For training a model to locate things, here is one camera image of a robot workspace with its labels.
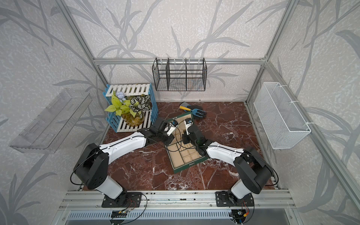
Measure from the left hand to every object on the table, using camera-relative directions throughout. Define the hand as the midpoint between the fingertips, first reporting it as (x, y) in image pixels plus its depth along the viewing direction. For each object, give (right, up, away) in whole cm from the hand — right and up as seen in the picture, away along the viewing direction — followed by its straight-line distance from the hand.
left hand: (173, 135), depth 88 cm
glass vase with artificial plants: (-24, +17, -7) cm, 30 cm away
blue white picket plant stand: (-43, +8, +14) cm, 46 cm away
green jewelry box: (+6, -12, -4) cm, 14 cm away
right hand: (+7, +4, 0) cm, 8 cm away
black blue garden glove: (+12, +19, +24) cm, 33 cm away
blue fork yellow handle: (+15, +16, +23) cm, 32 cm away
